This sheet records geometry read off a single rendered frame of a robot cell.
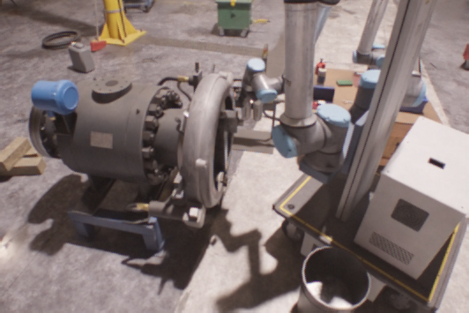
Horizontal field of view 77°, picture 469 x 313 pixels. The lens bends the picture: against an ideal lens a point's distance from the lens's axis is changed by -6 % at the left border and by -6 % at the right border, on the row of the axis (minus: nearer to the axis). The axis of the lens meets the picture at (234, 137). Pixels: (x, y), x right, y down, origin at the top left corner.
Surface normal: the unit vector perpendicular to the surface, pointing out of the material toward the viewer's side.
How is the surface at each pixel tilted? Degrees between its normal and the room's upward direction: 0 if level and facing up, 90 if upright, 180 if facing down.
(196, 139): 50
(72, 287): 0
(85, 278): 0
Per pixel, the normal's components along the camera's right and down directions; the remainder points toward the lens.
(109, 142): -0.16, 0.16
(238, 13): -0.12, 0.61
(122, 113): -0.10, -0.33
